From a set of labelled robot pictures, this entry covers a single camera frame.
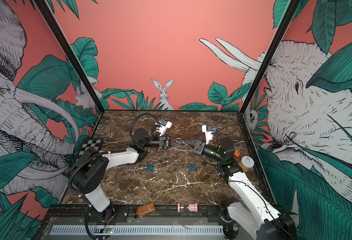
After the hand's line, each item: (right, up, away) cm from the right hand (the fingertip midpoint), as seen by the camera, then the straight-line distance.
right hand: (184, 143), depth 68 cm
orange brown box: (-20, -33, +4) cm, 39 cm away
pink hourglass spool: (+4, -34, +7) cm, 35 cm away
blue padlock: (+5, -19, +23) cm, 30 cm away
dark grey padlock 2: (+12, -15, +25) cm, 32 cm away
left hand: (-2, 0, +2) cm, 3 cm away
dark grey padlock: (-1, -1, +3) cm, 3 cm away
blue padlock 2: (-21, -18, +23) cm, 36 cm away
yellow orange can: (+38, -14, +20) cm, 45 cm away
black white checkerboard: (-64, -4, +29) cm, 70 cm away
